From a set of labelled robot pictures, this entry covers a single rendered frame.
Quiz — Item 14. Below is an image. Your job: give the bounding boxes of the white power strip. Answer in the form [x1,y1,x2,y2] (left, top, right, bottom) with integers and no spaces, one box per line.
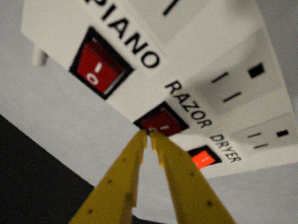
[21,0,298,179]

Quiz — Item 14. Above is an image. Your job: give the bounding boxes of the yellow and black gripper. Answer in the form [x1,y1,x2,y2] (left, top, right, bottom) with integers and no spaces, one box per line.
[68,129,237,224]

